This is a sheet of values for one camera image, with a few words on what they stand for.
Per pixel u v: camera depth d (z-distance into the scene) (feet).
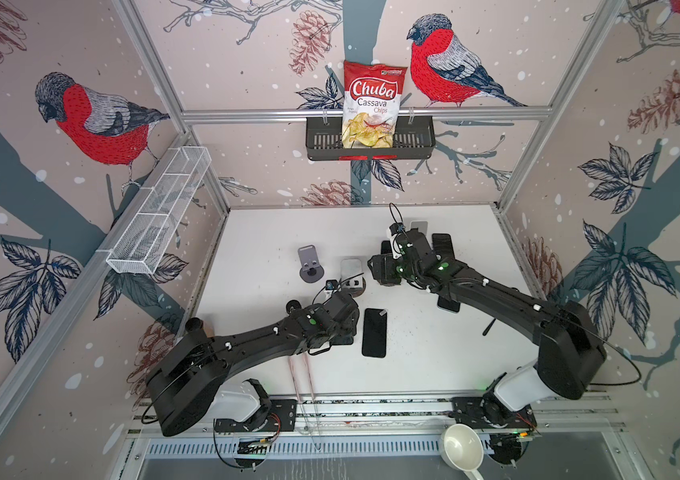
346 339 2.73
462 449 2.23
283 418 2.39
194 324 2.69
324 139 3.11
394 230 2.50
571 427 2.39
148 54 2.56
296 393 2.59
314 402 2.55
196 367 1.37
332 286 2.53
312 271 3.29
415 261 2.08
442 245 3.50
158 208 2.58
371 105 2.76
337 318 2.11
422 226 3.30
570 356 1.41
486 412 2.20
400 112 2.82
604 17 2.40
